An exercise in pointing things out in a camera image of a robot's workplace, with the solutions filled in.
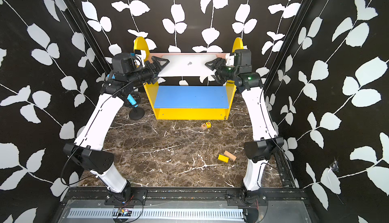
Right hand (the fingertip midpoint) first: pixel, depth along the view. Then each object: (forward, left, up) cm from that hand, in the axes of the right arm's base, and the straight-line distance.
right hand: (205, 64), depth 69 cm
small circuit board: (-53, +38, -46) cm, 80 cm away
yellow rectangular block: (-26, -12, -47) cm, 55 cm away
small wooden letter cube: (-7, 0, -44) cm, 44 cm away
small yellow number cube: (-5, -3, -45) cm, 45 cm away
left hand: (-2, +17, +2) cm, 17 cm away
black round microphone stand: (+7, +50, -48) cm, 70 cm away
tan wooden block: (-25, -16, -46) cm, 55 cm away
